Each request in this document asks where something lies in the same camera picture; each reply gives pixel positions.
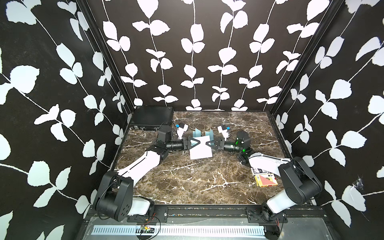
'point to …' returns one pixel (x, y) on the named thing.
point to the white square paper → (201, 150)
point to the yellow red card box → (265, 180)
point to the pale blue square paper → (196, 133)
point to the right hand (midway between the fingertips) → (206, 143)
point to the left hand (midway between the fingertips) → (198, 142)
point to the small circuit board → (145, 229)
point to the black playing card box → (257, 171)
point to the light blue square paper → (210, 133)
